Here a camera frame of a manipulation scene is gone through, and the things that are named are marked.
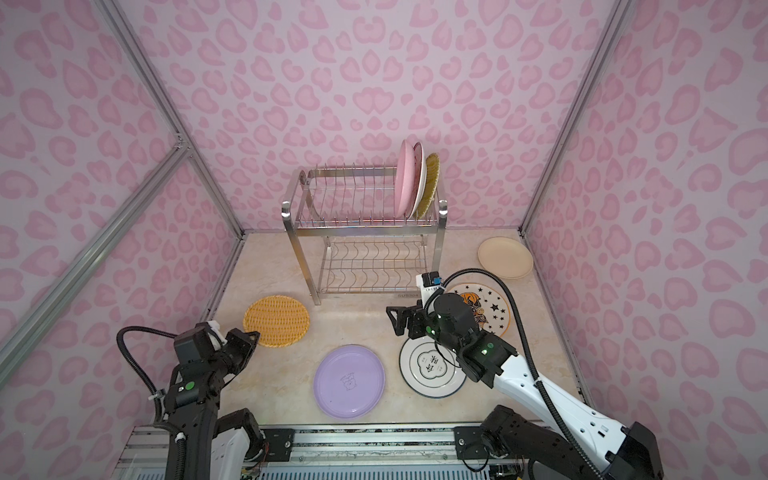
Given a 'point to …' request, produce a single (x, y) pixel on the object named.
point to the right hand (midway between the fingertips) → (401, 306)
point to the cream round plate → (505, 257)
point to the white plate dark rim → (431, 370)
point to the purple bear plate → (349, 381)
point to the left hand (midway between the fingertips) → (259, 328)
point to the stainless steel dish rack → (351, 240)
